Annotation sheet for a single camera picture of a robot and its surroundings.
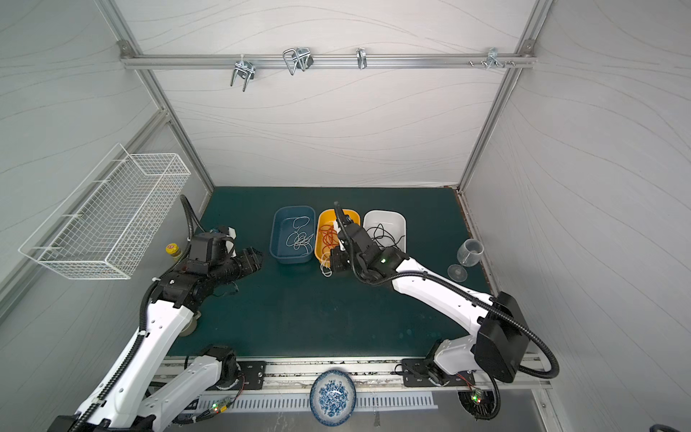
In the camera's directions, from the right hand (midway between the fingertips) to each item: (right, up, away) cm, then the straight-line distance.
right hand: (331, 251), depth 78 cm
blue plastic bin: (-23, +6, +30) cm, 38 cm away
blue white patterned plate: (+1, -38, -8) cm, 39 cm away
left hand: (-22, -2, -3) cm, 23 cm away
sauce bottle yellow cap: (-48, +1, +1) cm, 48 cm away
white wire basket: (-57, +7, -11) cm, 59 cm away
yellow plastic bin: (-4, +10, +26) cm, 28 cm away
